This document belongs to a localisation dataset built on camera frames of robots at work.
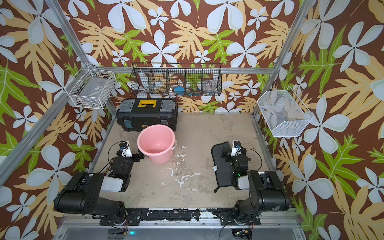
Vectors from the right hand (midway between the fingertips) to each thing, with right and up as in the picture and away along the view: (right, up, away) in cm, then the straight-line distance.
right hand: (231, 144), depth 90 cm
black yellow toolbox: (-62, +19, +6) cm, 65 cm away
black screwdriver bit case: (-75, -15, -1) cm, 77 cm away
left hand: (-59, +1, -1) cm, 59 cm away
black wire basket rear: (-36, +43, +8) cm, 57 cm away
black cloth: (-5, -15, 0) cm, 15 cm away
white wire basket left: (-82, +33, -5) cm, 89 cm away
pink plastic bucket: (-47, +1, +6) cm, 47 cm away
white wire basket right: (+29, +19, -6) cm, 35 cm away
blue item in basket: (-32, +35, +6) cm, 48 cm away
